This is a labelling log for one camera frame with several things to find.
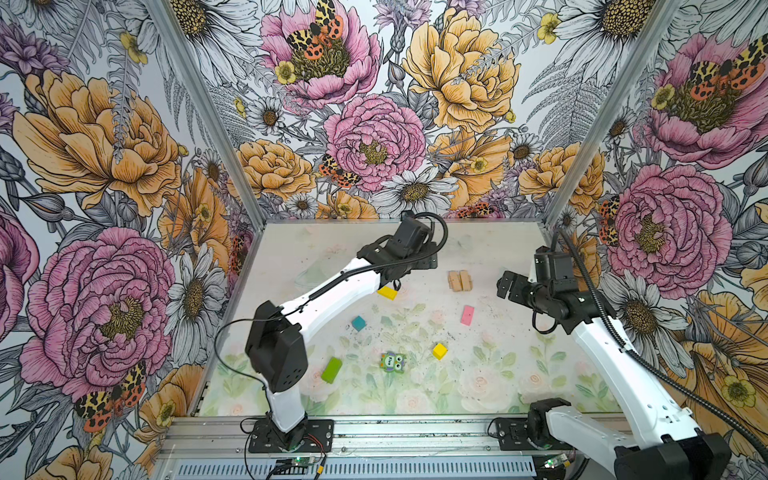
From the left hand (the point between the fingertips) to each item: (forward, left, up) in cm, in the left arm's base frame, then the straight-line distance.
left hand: (419, 259), depth 83 cm
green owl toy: (-21, +8, -20) cm, 30 cm away
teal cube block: (-9, +18, -19) cm, 28 cm away
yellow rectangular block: (+3, +9, -21) cm, 23 cm away
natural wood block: (+6, -14, -19) cm, 24 cm away
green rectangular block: (-23, +25, -20) cm, 39 cm away
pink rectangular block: (-6, -16, -20) cm, 27 cm away
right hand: (-11, -24, -2) cm, 26 cm away
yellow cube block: (-18, -6, -20) cm, 27 cm away
